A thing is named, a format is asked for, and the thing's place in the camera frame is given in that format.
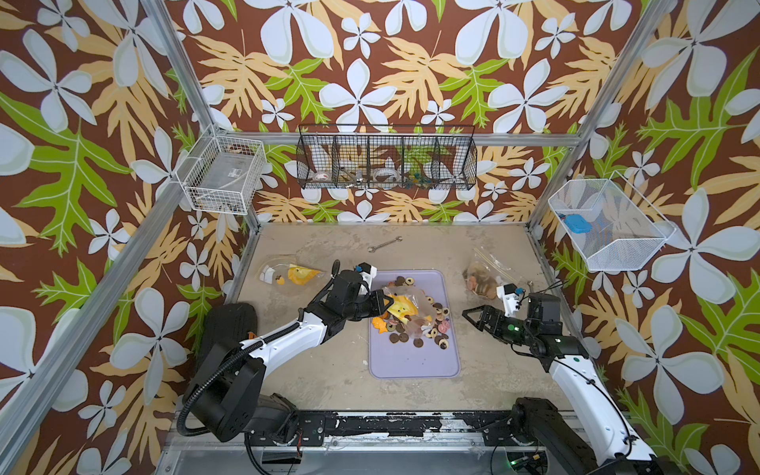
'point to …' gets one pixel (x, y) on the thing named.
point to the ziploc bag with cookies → (289, 271)
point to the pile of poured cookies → (399, 332)
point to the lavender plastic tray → (408, 360)
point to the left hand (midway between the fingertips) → (396, 297)
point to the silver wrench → (372, 248)
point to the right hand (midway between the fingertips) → (471, 316)
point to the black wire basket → (387, 156)
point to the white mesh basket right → (626, 230)
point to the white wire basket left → (221, 173)
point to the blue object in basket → (578, 224)
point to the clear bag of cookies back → (486, 271)
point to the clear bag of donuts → (411, 308)
